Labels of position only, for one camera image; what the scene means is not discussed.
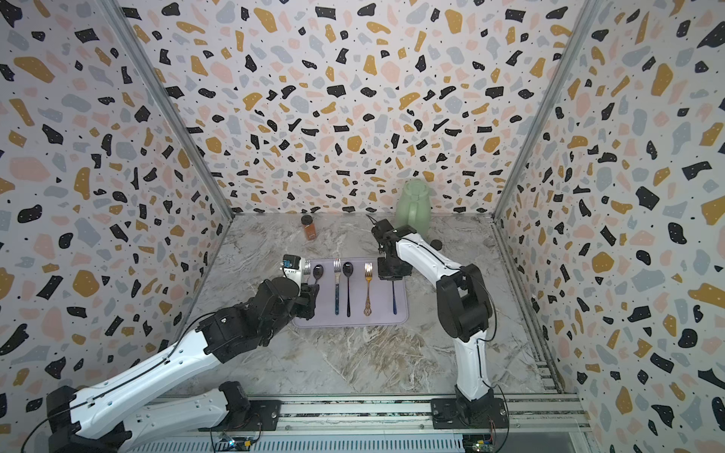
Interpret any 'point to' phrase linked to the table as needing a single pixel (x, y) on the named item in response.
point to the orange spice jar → (310, 227)
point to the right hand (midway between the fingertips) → (390, 276)
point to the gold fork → (368, 275)
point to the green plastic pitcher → (413, 208)
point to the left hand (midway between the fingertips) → (318, 287)
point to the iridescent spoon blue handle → (395, 310)
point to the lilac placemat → (351, 294)
